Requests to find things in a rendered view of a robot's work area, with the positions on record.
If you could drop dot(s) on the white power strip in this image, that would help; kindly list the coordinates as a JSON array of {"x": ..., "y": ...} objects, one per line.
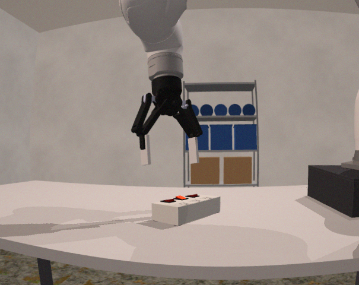
[{"x": 181, "y": 210}]

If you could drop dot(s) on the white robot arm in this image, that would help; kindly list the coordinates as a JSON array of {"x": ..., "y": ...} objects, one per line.
[{"x": 157, "y": 24}]

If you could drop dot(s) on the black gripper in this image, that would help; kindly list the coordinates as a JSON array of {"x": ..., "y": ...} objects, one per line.
[{"x": 166, "y": 92}]

